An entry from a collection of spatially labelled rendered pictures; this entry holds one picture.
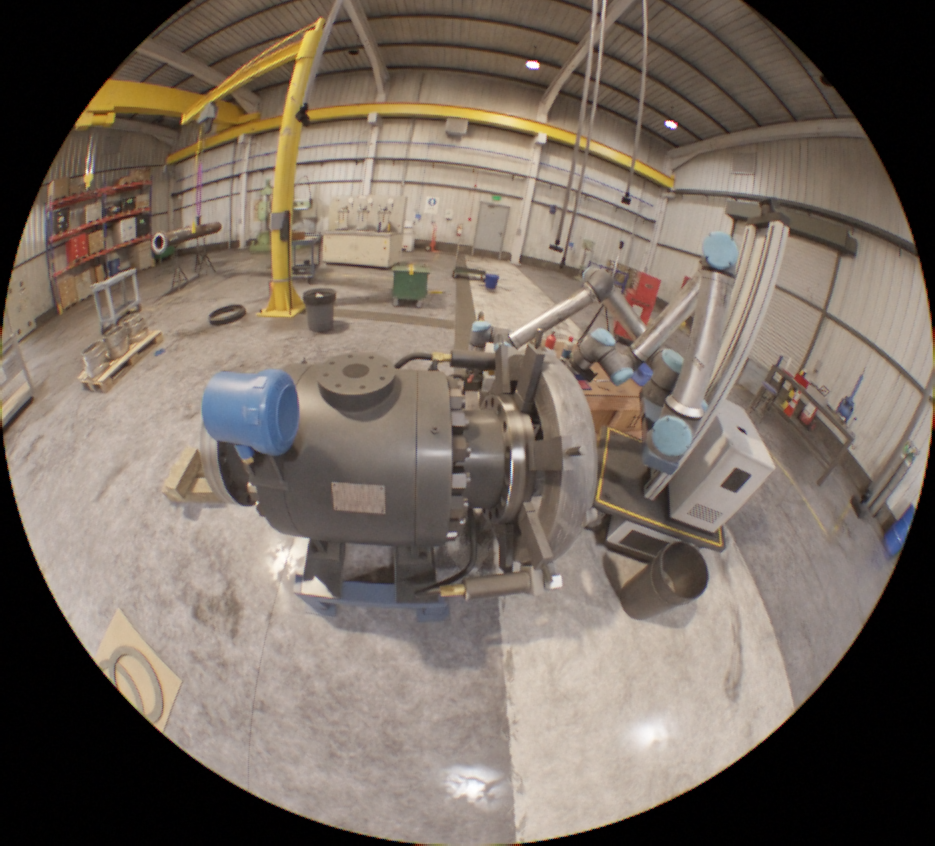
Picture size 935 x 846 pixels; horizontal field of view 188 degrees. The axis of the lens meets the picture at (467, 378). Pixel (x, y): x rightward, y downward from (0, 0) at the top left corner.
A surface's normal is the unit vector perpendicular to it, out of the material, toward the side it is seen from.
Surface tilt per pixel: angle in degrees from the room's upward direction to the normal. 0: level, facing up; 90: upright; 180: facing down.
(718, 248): 82
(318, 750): 0
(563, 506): 67
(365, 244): 90
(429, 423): 25
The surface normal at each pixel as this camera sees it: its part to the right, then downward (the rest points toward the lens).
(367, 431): 0.21, -0.44
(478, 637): 0.15, -0.84
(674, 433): -0.79, 0.29
